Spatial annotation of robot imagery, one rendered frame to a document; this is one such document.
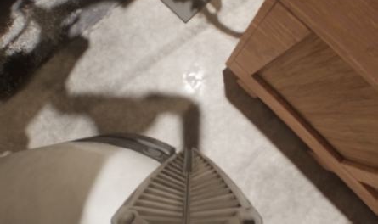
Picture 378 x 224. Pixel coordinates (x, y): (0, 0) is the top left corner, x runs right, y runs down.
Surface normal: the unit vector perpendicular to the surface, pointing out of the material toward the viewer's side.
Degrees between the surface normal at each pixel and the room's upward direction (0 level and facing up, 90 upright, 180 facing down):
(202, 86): 0
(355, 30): 90
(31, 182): 39
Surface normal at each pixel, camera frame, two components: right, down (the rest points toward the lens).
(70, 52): -0.03, -0.07
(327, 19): -0.71, 0.70
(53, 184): 0.04, -0.62
